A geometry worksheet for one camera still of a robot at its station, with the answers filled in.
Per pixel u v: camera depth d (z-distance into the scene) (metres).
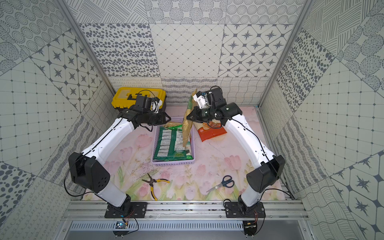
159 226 0.70
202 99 0.67
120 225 0.71
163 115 0.76
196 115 0.63
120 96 1.04
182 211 0.76
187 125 0.70
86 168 0.43
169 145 0.91
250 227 0.73
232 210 0.73
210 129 1.04
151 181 0.83
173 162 0.86
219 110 0.55
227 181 0.84
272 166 0.41
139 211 0.73
